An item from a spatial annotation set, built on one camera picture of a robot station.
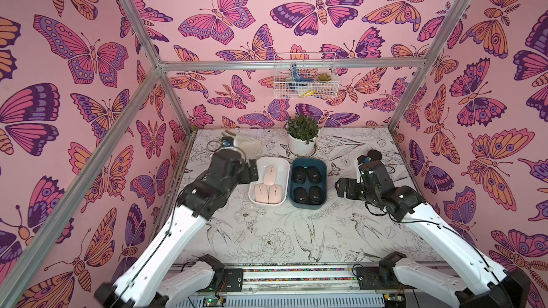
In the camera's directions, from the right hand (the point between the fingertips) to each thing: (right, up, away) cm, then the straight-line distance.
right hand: (347, 183), depth 78 cm
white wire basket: (-13, +45, +16) cm, 50 cm away
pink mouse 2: (-33, -7, +14) cm, 36 cm away
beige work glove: (-40, +14, +36) cm, 55 cm away
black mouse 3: (-16, -8, +15) cm, 23 cm away
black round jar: (+22, +10, +26) cm, 35 cm away
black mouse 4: (-9, -8, +13) cm, 18 cm away
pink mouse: (-29, 0, +22) cm, 36 cm away
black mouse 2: (-9, +1, +20) cm, 22 cm away
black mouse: (-16, +1, +20) cm, 25 cm away
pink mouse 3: (-27, -7, +14) cm, 31 cm away
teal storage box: (-11, -4, +21) cm, 24 cm away
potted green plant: (-15, +20, +18) cm, 31 cm away
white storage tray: (-23, +4, +24) cm, 33 cm away
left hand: (-37, +8, -6) cm, 38 cm away
